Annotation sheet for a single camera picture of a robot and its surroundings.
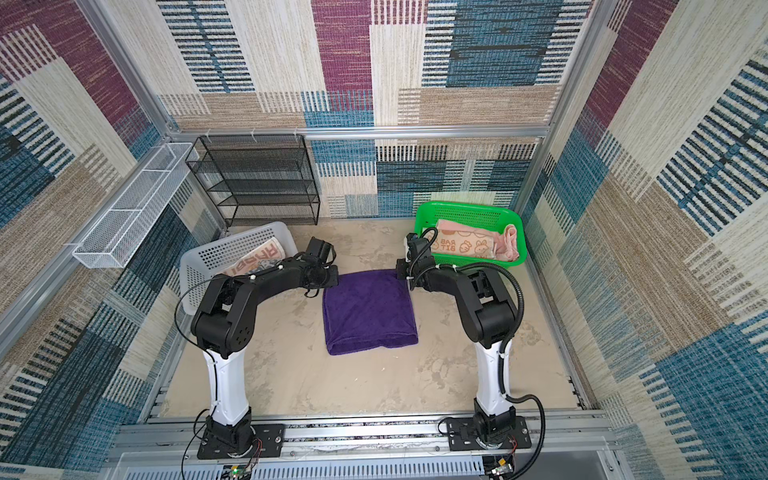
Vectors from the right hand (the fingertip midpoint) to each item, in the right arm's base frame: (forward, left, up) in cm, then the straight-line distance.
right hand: (401, 267), depth 104 cm
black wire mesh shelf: (+30, +51, +16) cm, 61 cm away
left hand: (-2, +22, +1) cm, 23 cm away
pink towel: (+5, -35, +6) cm, 36 cm away
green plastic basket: (+26, -31, -2) cm, 41 cm away
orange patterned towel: (+10, -21, +2) cm, 23 cm away
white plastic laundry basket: (+2, +66, +2) cm, 66 cm away
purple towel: (-15, +11, -2) cm, 19 cm away
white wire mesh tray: (-12, +68, +32) cm, 76 cm away
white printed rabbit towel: (+8, +46, 0) cm, 47 cm away
